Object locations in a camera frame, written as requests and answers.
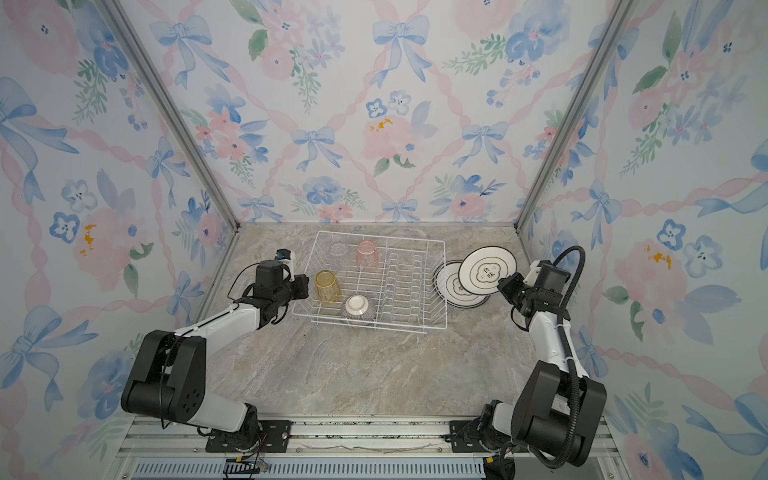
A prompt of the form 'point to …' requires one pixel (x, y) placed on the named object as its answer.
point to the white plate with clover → (447, 285)
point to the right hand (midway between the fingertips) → (501, 277)
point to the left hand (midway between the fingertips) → (308, 276)
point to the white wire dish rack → (376, 281)
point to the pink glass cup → (367, 256)
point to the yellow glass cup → (328, 287)
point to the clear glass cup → (338, 250)
